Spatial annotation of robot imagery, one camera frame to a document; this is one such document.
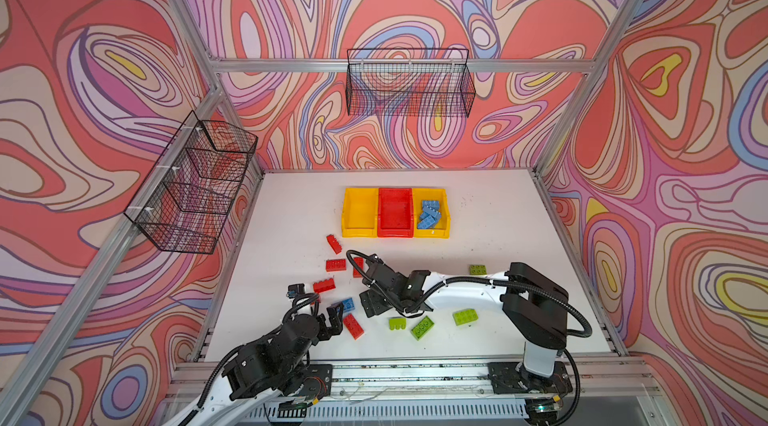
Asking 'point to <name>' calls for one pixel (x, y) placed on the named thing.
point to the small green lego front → (397, 323)
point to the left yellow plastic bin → (359, 213)
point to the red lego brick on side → (324, 286)
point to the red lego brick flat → (332, 265)
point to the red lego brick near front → (353, 326)
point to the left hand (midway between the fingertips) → (335, 308)
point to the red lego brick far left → (334, 244)
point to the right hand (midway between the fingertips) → (378, 303)
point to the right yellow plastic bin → (442, 229)
